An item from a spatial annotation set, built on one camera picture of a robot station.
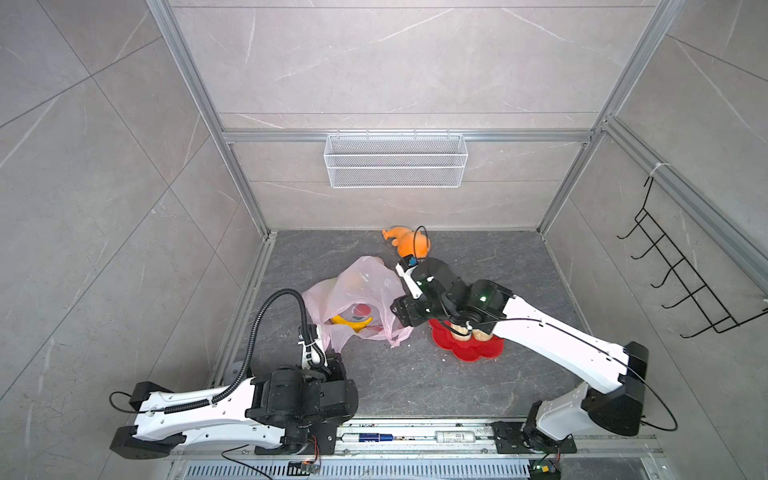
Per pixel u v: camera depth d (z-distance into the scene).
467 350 0.89
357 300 0.84
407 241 1.08
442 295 0.51
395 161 1.01
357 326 0.92
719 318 0.59
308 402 0.48
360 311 0.98
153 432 0.43
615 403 0.41
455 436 0.73
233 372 0.75
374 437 0.73
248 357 0.46
